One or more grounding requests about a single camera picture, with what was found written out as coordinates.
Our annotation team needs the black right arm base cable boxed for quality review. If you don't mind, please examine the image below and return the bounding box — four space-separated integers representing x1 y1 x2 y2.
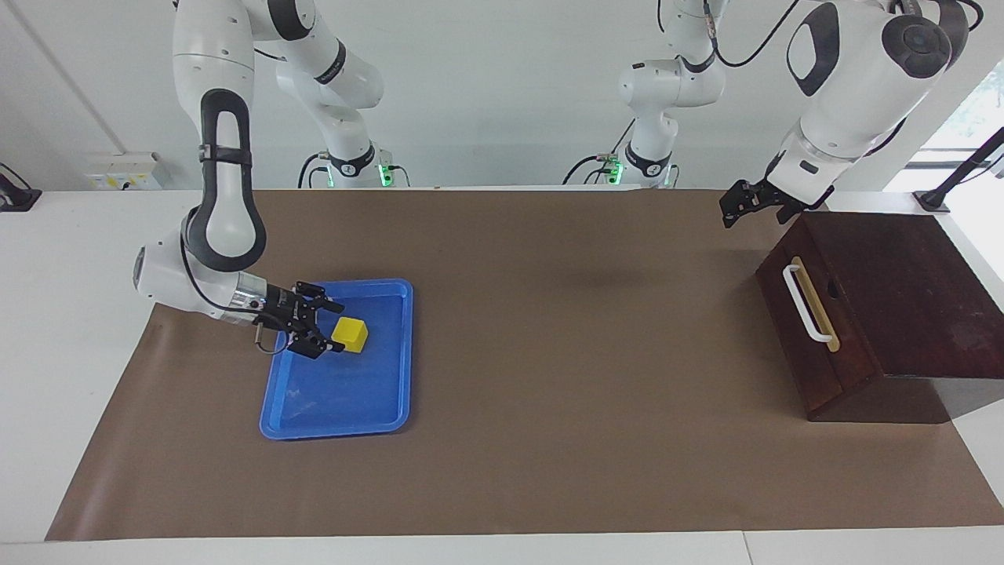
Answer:
297 152 332 189

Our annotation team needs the black table clamp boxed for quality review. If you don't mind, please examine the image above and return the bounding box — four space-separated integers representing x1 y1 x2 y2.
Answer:
0 163 42 213

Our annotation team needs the yellow cube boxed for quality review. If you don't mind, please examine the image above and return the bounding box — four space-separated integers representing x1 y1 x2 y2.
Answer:
331 317 369 355

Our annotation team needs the dark wooden drawer cabinet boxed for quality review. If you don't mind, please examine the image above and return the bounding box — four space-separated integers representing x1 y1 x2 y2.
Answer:
800 212 1004 425

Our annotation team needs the wooden drawer with white handle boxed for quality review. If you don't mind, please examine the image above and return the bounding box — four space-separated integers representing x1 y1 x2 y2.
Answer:
755 218 886 421

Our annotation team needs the blue plastic tray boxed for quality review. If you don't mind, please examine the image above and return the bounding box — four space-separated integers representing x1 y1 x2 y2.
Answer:
259 279 414 440

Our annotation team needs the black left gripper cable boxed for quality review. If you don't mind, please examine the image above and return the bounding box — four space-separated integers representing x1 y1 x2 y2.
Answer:
700 0 806 68

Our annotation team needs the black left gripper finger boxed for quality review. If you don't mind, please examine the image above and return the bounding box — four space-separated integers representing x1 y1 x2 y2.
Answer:
776 186 835 225
719 178 768 229

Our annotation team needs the white wall socket box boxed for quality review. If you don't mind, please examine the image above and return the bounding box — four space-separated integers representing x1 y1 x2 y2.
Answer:
82 152 167 191

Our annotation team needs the black arm base cable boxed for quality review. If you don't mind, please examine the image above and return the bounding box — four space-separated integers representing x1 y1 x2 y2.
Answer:
562 118 638 187
297 152 332 189

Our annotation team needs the brown table mat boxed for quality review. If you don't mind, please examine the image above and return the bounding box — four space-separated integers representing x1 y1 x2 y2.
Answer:
45 188 1004 542

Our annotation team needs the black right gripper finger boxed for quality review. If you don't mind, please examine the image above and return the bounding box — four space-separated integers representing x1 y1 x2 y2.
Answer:
295 280 346 314
287 333 346 361

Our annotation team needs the black left arm base cable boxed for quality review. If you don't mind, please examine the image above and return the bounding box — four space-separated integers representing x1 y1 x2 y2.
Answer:
562 118 638 187

